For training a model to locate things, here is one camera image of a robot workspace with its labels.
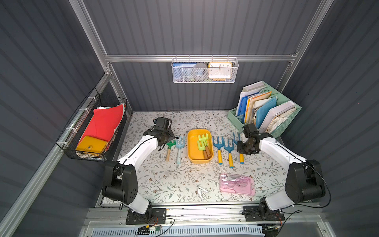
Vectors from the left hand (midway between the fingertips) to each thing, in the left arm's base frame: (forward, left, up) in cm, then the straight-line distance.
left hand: (167, 135), depth 89 cm
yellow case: (-17, +30, +16) cm, 38 cm away
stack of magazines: (+20, -54, +11) cm, 59 cm away
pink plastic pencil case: (-25, -43, -14) cm, 52 cm away
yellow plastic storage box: (-8, -17, -13) cm, 23 cm away
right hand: (-7, -47, -6) cm, 48 cm away
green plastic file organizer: (+15, -48, -7) cm, 51 cm away
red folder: (-5, +30, +17) cm, 34 cm away
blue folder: (+23, -50, +3) cm, 55 cm away
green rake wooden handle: (+2, +1, -14) cm, 15 cm away
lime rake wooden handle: (+5, -24, -12) cm, 27 cm away
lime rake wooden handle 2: (-1, -22, -13) cm, 26 cm away
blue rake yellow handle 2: (-2, -41, -14) cm, 43 cm away
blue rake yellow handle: (0, -34, -13) cm, 36 cm away
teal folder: (+12, -59, +8) cm, 61 cm away
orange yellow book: (+19, -54, -1) cm, 57 cm away
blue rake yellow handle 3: (-12, -44, -5) cm, 46 cm away
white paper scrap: (-29, -19, -13) cm, 37 cm away
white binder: (+7, -63, +12) cm, 64 cm away
